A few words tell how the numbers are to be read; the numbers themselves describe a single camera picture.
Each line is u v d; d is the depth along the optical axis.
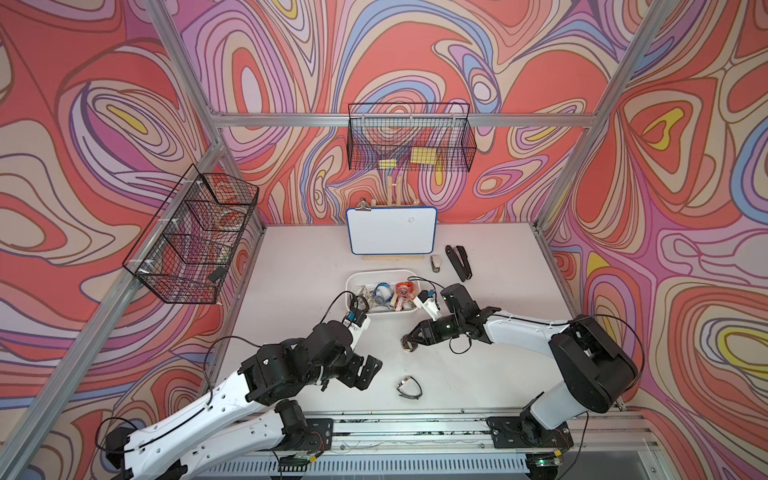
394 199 0.93
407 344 0.88
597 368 0.45
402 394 0.80
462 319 0.70
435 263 1.05
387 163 0.82
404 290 0.96
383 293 0.99
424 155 0.90
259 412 0.46
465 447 0.72
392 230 0.98
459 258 1.07
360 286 0.99
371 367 0.59
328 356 0.49
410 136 0.84
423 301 0.81
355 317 0.59
